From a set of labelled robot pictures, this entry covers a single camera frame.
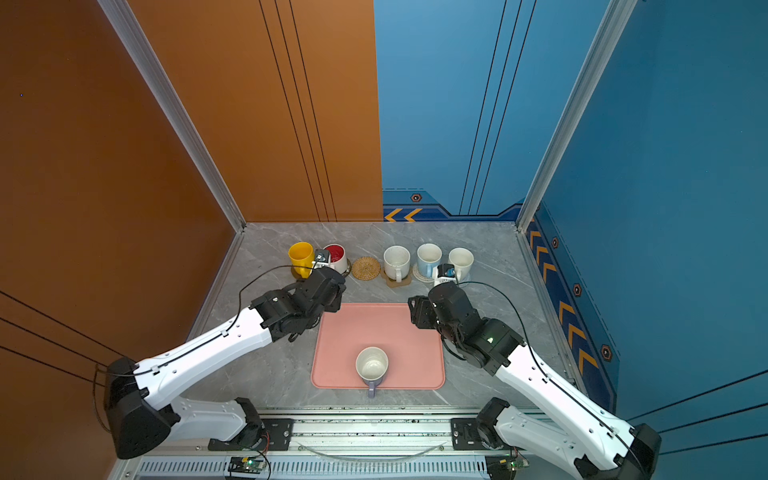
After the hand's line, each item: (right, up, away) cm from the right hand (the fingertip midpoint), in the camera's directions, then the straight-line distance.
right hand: (415, 303), depth 73 cm
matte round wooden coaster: (-40, +5, +30) cm, 50 cm away
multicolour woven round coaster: (+4, +4, +30) cm, 30 cm away
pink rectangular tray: (+1, -17, +10) cm, 19 cm away
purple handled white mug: (-11, -20, +11) cm, 25 cm away
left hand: (-22, +4, +5) cm, 23 cm away
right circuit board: (+21, -38, -3) cm, 44 cm away
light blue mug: (+7, +11, +28) cm, 31 cm away
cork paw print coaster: (-5, +2, +28) cm, 28 cm away
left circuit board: (-41, -38, -2) cm, 56 cm away
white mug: (-4, +9, +29) cm, 31 cm away
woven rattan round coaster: (-15, +7, +33) cm, 37 cm away
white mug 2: (+18, +10, +26) cm, 33 cm away
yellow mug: (-36, +11, +27) cm, 47 cm away
